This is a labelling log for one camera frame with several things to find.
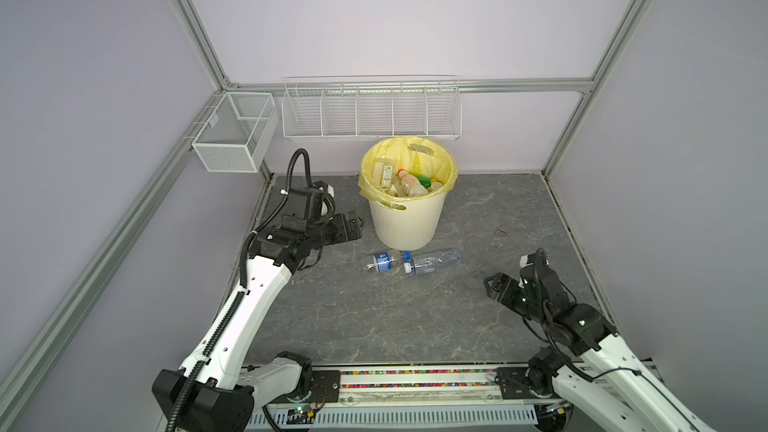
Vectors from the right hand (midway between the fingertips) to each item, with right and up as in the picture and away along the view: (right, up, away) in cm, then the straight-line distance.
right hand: (496, 288), depth 78 cm
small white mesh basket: (-82, +46, +24) cm, 97 cm away
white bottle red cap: (-22, +28, +10) cm, 36 cm away
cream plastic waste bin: (-20, +15, +9) cm, 27 cm away
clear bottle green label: (-30, +31, +11) cm, 45 cm away
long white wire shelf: (-34, +54, +22) cm, 68 cm away
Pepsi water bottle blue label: (-30, +4, +13) cm, 33 cm away
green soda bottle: (-17, +29, +17) cm, 38 cm away
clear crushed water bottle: (-16, +3, +18) cm, 24 cm away
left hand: (-38, +16, -4) cm, 41 cm away
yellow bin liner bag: (-19, +37, +16) cm, 45 cm away
